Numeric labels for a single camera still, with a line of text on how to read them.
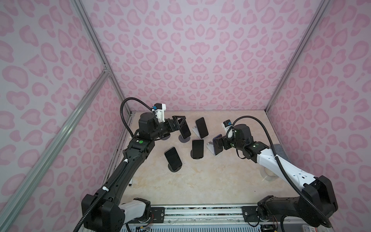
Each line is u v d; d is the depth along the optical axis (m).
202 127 0.99
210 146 0.98
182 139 1.01
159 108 0.65
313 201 0.39
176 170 0.85
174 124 0.64
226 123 0.72
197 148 0.88
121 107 0.53
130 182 0.83
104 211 0.37
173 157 0.81
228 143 0.72
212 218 0.72
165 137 1.01
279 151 0.93
